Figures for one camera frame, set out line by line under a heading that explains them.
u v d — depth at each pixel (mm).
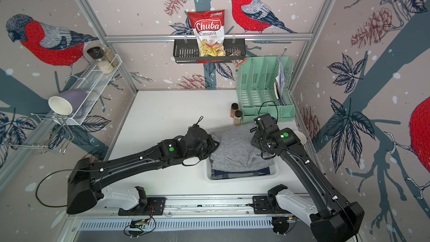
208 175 744
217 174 755
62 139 708
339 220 359
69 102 611
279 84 925
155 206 730
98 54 781
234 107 1007
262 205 730
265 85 1180
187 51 951
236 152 711
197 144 558
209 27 809
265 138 566
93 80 868
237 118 952
